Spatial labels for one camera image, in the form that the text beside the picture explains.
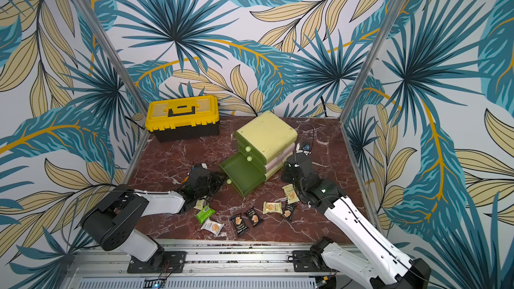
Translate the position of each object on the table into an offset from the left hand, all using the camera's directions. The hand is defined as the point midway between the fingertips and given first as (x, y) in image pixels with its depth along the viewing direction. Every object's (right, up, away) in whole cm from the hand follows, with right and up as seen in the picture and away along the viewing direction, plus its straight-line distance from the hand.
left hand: (228, 178), depth 91 cm
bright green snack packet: (-8, -13, -7) cm, 17 cm away
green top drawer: (+9, +14, -8) cm, 19 cm away
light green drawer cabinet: (+16, +16, -8) cm, 24 cm away
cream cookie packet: (+20, -12, -5) cm, 23 cm away
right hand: (+26, +8, -15) cm, 31 cm away
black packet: (+7, -18, -10) cm, 22 cm away
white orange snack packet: (-5, -17, -10) cm, 21 cm away
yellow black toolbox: (-24, +28, +8) cm, 38 cm away
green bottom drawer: (+7, +2, +2) cm, 7 cm away
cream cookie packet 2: (+28, -7, -1) cm, 29 cm away
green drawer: (+11, +8, -1) cm, 14 cm away
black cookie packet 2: (+12, -14, -7) cm, 20 cm away
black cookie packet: (+26, -13, -5) cm, 30 cm away
